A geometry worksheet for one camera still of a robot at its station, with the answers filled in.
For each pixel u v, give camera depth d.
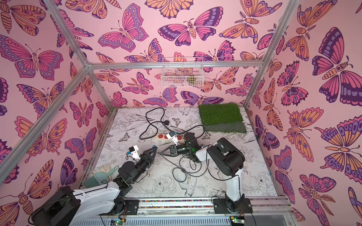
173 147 0.78
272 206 0.75
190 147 0.73
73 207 0.42
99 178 0.83
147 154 0.73
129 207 0.73
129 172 0.61
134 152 0.75
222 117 1.10
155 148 0.78
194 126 1.09
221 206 0.73
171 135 0.81
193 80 0.94
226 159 0.52
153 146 0.78
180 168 0.86
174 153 0.76
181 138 0.80
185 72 0.95
